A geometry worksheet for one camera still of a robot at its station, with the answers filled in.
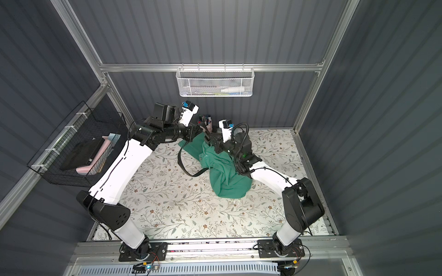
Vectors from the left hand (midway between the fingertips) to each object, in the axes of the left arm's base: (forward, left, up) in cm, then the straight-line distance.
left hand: (203, 129), depth 69 cm
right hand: (+4, -2, -8) cm, 9 cm away
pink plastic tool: (-15, +44, -7) cm, 47 cm away
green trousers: (-10, -11, -28) cm, 31 cm away
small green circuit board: (-43, +21, -36) cm, 60 cm away
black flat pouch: (-8, +48, -5) cm, 49 cm away
